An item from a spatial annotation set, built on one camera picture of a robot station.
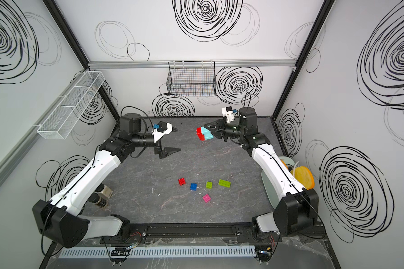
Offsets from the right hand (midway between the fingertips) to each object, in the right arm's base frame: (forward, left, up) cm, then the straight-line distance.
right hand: (205, 127), depth 69 cm
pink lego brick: (-18, -1, -33) cm, 37 cm away
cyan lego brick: (0, -1, -5) cm, 5 cm away
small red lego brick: (-10, +13, -33) cm, 37 cm away
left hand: (-3, +12, -3) cm, 13 cm away
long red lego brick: (-2, +2, -2) cm, 4 cm away
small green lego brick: (-11, -2, -33) cm, 35 cm away
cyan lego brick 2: (-1, 0, -1) cm, 1 cm away
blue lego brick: (-12, +6, -33) cm, 36 cm away
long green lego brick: (-10, -10, -34) cm, 37 cm away
